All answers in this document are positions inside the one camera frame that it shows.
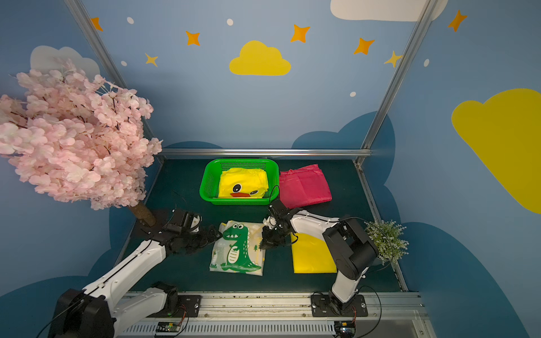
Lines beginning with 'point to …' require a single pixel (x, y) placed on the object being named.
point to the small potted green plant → (387, 236)
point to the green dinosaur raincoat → (237, 248)
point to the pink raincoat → (303, 187)
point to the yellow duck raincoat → (244, 182)
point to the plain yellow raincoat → (311, 255)
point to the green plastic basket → (210, 183)
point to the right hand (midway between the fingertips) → (262, 244)
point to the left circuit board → (168, 327)
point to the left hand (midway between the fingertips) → (215, 236)
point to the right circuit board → (344, 329)
